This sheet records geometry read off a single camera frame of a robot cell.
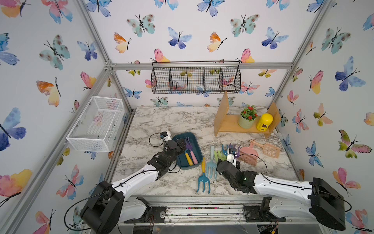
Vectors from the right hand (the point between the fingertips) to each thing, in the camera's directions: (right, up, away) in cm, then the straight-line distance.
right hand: (223, 160), depth 83 cm
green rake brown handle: (0, 0, +11) cm, 11 cm away
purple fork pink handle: (+9, +5, +15) cm, 18 cm away
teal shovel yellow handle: (-19, -3, +8) cm, 21 cm away
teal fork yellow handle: (-11, -11, +2) cm, 16 cm away
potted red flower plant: (+16, +25, +8) cm, 31 cm away
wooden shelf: (+5, +22, +20) cm, 30 cm away
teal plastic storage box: (-24, -3, +9) cm, 26 cm away
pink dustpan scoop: (+34, +3, +15) cm, 37 cm away
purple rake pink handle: (-20, +5, +15) cm, 26 cm away
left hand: (-22, +11, +1) cm, 25 cm away
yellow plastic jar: (+27, +21, +9) cm, 36 cm away
